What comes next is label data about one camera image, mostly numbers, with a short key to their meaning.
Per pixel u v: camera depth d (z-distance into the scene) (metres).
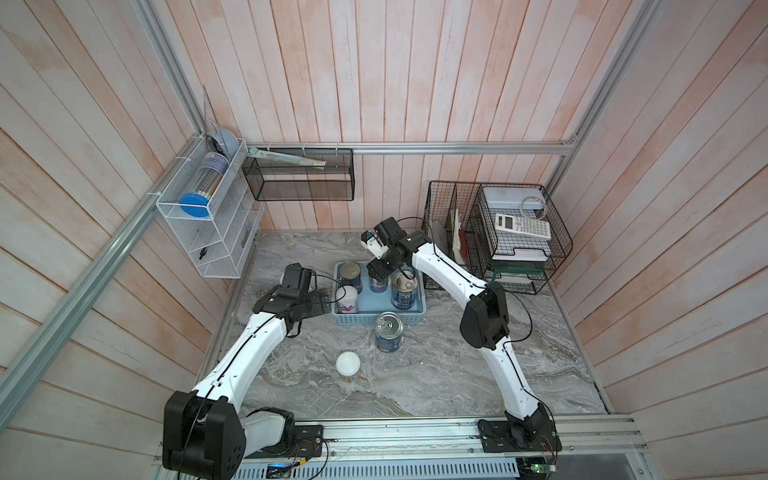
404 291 0.90
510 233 0.91
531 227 0.92
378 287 0.98
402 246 0.70
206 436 0.39
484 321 0.57
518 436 0.65
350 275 0.95
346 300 0.88
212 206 0.72
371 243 0.86
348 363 0.80
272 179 1.06
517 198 0.99
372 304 1.00
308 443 0.73
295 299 0.62
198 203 0.69
